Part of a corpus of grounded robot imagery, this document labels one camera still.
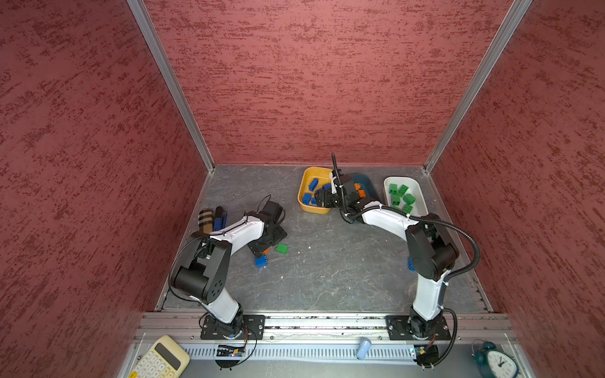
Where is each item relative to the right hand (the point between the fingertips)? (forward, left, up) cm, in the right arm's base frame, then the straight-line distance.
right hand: (323, 197), depth 95 cm
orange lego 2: (+9, -19, -10) cm, 24 cm away
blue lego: (+5, +7, -7) cm, 11 cm away
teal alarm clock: (-56, -46, -8) cm, 73 cm away
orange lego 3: (-22, +22, -1) cm, 31 cm away
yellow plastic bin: (+18, +4, -8) cm, 20 cm away
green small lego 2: (-18, +17, -8) cm, 26 cm away
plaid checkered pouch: (-5, +50, -7) cm, 51 cm away
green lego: (+10, -39, -9) cm, 41 cm away
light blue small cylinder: (-51, -9, -9) cm, 53 cm away
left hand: (-17, +21, -10) cm, 28 cm away
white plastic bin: (0, -44, -9) cm, 45 cm away
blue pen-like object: (-3, +44, -8) cm, 45 cm away
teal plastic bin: (+13, -22, -8) cm, 26 cm away
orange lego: (+12, -17, -9) cm, 23 cm away
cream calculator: (-52, +50, -9) cm, 73 cm away
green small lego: (+11, -35, -9) cm, 37 cm away
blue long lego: (+14, +3, -8) cm, 16 cm away
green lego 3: (+5, -34, -10) cm, 36 cm away
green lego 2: (+5, -40, -9) cm, 41 cm away
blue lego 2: (-23, +25, -9) cm, 35 cm away
